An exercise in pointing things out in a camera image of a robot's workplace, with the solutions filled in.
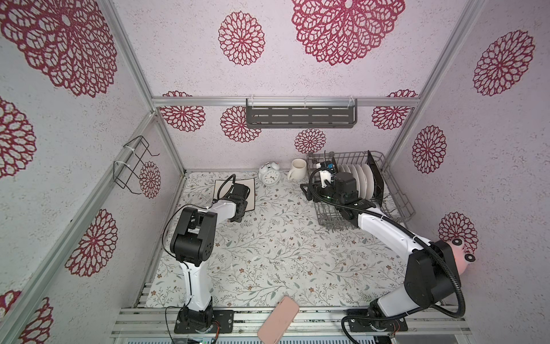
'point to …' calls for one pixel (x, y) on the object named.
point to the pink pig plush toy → (462, 259)
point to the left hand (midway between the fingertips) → (243, 209)
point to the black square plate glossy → (379, 184)
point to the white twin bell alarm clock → (269, 173)
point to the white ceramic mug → (298, 170)
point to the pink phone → (276, 327)
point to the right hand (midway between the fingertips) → (308, 180)
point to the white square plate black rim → (225, 187)
